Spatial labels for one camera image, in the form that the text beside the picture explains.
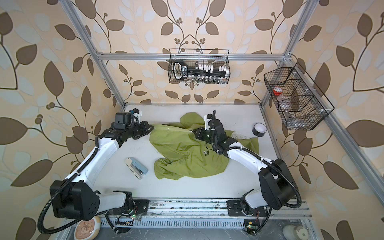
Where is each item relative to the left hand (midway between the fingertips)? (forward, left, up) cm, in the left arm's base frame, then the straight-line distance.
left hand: (153, 125), depth 81 cm
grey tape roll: (+14, -68, -21) cm, 72 cm away
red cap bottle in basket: (+17, -67, +12) cm, 71 cm away
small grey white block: (-18, +9, -20) cm, 28 cm away
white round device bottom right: (-44, -66, -14) cm, 81 cm away
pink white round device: (-46, +24, -19) cm, 55 cm away
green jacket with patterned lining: (-7, -14, -20) cm, 25 cm away
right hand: (-1, -22, -3) cm, 22 cm away
